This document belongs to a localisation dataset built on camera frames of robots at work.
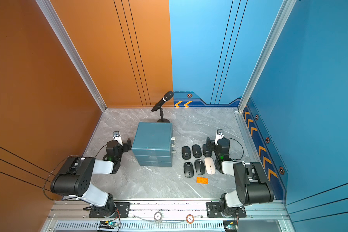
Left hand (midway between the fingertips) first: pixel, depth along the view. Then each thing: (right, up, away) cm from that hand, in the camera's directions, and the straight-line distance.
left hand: (122, 137), depth 95 cm
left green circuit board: (+1, -41, -24) cm, 47 cm away
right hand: (+62, 0, -2) cm, 62 cm away
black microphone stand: (+25, +11, +12) cm, 30 cm away
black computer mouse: (+42, -9, -3) cm, 43 cm away
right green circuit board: (+63, -41, -24) cm, 79 cm away
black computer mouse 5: (+50, -17, -8) cm, 54 cm away
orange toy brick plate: (+51, -23, -12) cm, 57 cm away
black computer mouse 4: (+43, -18, -10) cm, 48 cm away
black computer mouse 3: (+55, -9, -3) cm, 56 cm away
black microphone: (+31, +26, -12) cm, 42 cm away
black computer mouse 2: (+49, -8, -3) cm, 50 cm away
